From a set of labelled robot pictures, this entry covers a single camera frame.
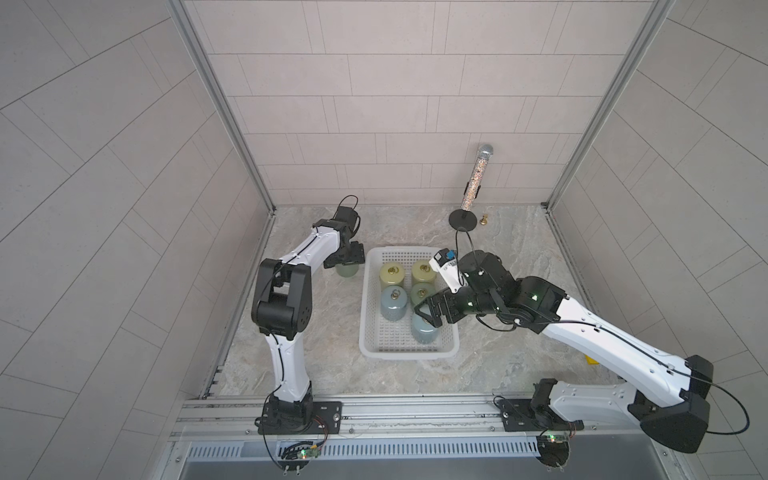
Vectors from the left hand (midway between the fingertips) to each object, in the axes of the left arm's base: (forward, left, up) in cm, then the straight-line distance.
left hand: (353, 256), depth 98 cm
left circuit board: (-53, +7, -1) cm, 53 cm away
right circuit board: (-51, -51, -3) cm, 72 cm away
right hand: (-27, -21, +18) cm, 39 cm away
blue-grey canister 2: (-27, -21, +4) cm, 34 cm away
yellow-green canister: (-10, -13, +6) cm, 17 cm away
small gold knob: (+19, -48, -2) cm, 51 cm away
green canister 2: (-6, +1, +1) cm, 6 cm away
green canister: (-16, -21, +6) cm, 27 cm away
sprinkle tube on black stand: (+19, -40, -1) cm, 44 cm away
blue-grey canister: (-19, -13, +4) cm, 23 cm away
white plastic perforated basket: (-26, -10, -3) cm, 28 cm away
